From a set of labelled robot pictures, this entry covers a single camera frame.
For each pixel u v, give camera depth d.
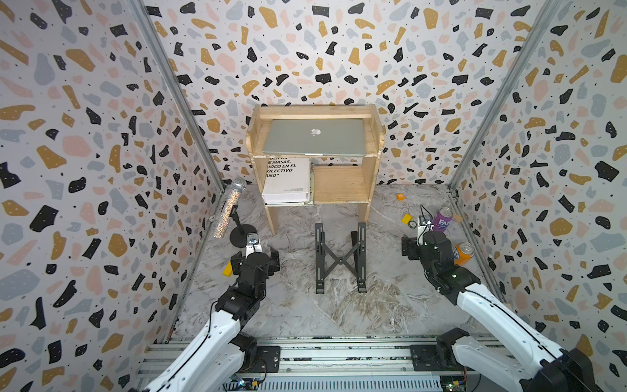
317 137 0.76
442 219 0.98
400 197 1.17
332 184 0.93
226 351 0.61
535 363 0.41
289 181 0.87
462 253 0.87
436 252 0.59
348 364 0.74
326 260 0.95
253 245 0.66
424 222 0.69
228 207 0.86
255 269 0.57
